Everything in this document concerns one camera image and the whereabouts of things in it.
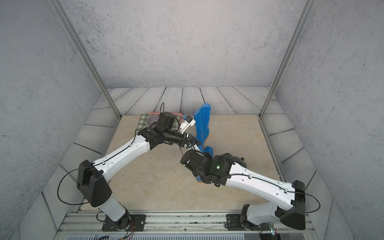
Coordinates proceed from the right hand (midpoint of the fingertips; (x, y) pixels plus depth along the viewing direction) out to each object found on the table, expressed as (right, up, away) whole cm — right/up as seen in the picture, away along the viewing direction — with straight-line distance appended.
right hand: (198, 159), depth 70 cm
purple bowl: (-35, +21, +44) cm, 60 cm away
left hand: (+1, +7, +1) cm, 7 cm away
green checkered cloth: (-42, +17, +45) cm, 64 cm away
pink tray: (-32, +26, +53) cm, 67 cm away
